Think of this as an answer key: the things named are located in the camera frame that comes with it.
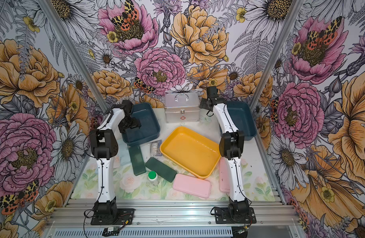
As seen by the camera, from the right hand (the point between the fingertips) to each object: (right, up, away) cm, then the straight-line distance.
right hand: (208, 108), depth 103 cm
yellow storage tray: (-8, -31, -2) cm, 32 cm away
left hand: (-52, -16, 0) cm, 54 cm away
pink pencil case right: (+7, -40, -18) cm, 44 cm away
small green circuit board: (-49, -61, -33) cm, 85 cm away
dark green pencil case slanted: (-30, -39, -12) cm, 50 cm away
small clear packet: (-34, -27, -7) cm, 44 cm away
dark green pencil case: (-45, -33, -11) cm, 57 cm away
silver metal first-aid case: (-18, +1, +2) cm, 18 cm away
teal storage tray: (+29, -3, +16) cm, 33 cm away
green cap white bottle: (-32, -37, -25) cm, 56 cm away
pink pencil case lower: (-11, -45, -20) cm, 50 cm away
